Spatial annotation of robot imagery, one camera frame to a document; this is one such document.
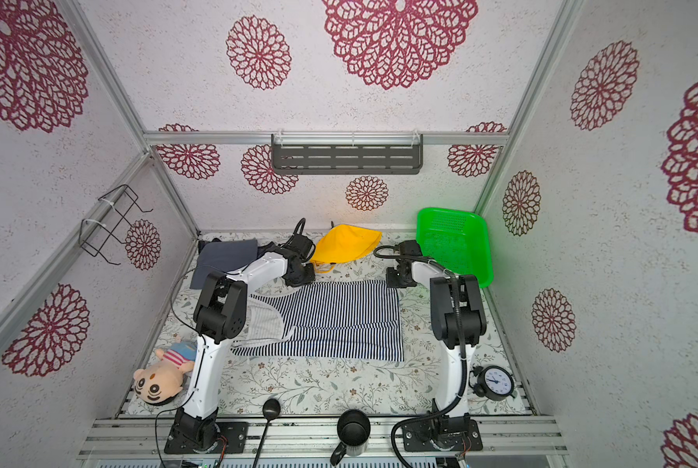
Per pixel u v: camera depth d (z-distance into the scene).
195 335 0.92
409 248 0.86
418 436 0.73
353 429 0.74
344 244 1.16
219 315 0.60
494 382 0.80
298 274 0.89
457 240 1.18
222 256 1.10
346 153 0.93
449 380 0.60
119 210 0.80
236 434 0.73
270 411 0.78
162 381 0.75
